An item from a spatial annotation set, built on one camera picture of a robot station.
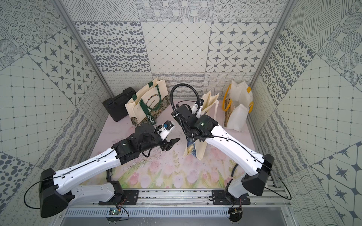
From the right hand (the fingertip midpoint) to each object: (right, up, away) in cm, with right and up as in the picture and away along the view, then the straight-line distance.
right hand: (190, 118), depth 72 cm
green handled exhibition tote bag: (-29, +9, +26) cm, 40 cm away
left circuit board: (-40, -48, -1) cm, 63 cm away
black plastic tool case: (-52, +7, +24) cm, 58 cm away
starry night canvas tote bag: (+3, -18, +3) cm, 18 cm away
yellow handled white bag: (+41, +12, +45) cm, 62 cm away
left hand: (-6, -8, -4) cm, 11 cm away
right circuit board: (+23, -50, -1) cm, 55 cm away
